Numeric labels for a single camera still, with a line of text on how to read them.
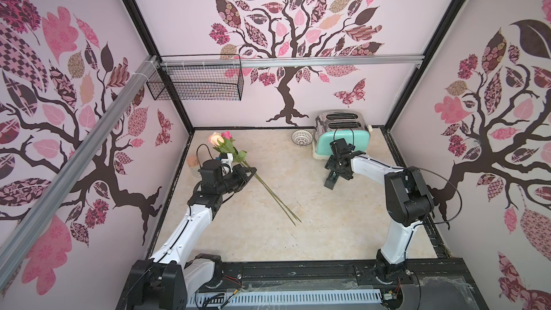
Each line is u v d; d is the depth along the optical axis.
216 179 0.63
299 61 0.93
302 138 1.14
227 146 0.81
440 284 0.72
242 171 0.74
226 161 0.75
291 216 0.76
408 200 0.50
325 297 1.55
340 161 0.73
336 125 0.99
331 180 0.94
